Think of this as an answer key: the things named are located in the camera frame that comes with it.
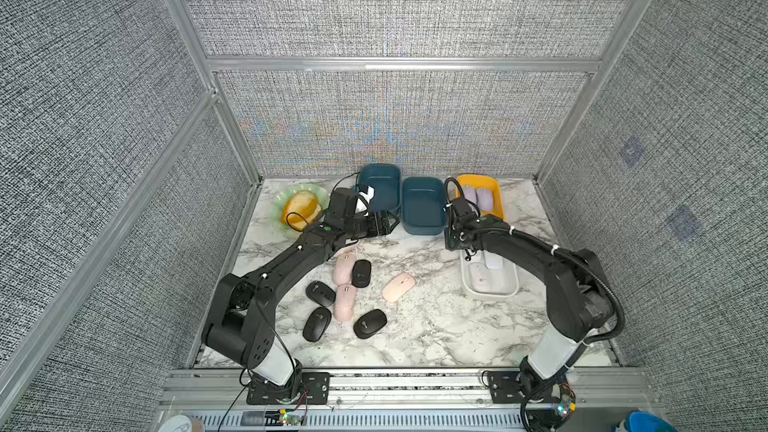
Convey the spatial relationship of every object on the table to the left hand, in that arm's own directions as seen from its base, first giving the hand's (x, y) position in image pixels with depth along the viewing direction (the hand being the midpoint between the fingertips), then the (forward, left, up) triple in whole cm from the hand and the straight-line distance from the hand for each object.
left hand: (396, 219), depth 83 cm
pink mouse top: (0, +15, -18) cm, 23 cm away
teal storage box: (+31, +1, -17) cm, 36 cm away
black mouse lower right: (-22, +8, -19) cm, 30 cm away
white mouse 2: (-20, -18, +11) cm, 29 cm away
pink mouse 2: (-16, +15, -17) cm, 28 cm away
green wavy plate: (+23, +38, -13) cm, 47 cm away
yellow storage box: (+26, -33, -13) cm, 44 cm away
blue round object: (-47, -48, -9) cm, 68 cm away
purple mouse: (+24, -30, -17) cm, 42 cm away
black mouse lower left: (-22, +23, -18) cm, 37 cm away
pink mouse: (-5, +16, -17) cm, 24 cm away
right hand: (+2, -19, -10) cm, 22 cm away
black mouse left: (-13, +23, -17) cm, 31 cm away
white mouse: (-11, -25, -17) cm, 32 cm away
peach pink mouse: (-12, -1, -18) cm, 21 cm away
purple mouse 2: (+20, -35, -16) cm, 43 cm away
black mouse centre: (-8, +10, -16) cm, 21 cm away
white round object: (-43, +50, -13) cm, 67 cm away
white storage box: (-11, -33, -19) cm, 40 cm away
